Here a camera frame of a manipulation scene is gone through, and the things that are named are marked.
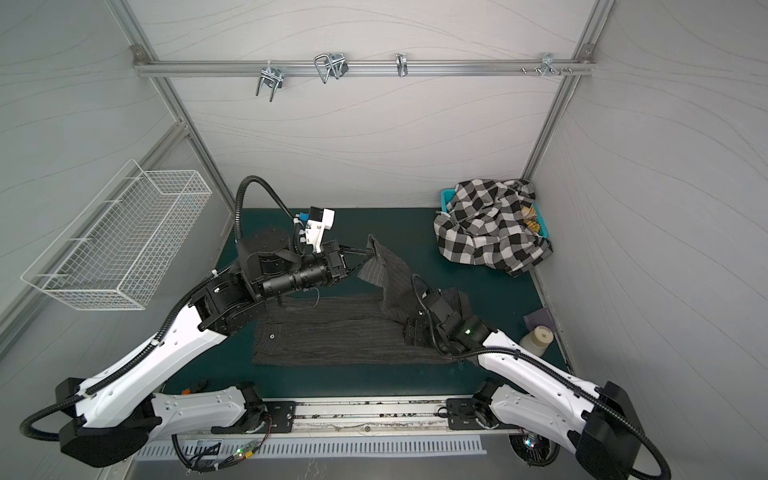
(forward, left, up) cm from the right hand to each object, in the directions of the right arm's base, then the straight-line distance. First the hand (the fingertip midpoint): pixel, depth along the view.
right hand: (420, 323), depth 80 cm
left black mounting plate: (-24, +35, +1) cm, 43 cm away
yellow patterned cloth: (+41, -39, 0) cm, 57 cm away
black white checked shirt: (+38, -23, -1) cm, 44 cm away
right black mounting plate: (-20, -11, -8) cm, 24 cm away
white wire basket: (+3, +71, +25) cm, 76 cm away
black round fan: (-26, -29, -13) cm, 41 cm away
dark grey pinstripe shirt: (+1, +15, -7) cm, 17 cm away
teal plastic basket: (+52, -11, +1) cm, 53 cm away
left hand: (-1, +10, +33) cm, 35 cm away
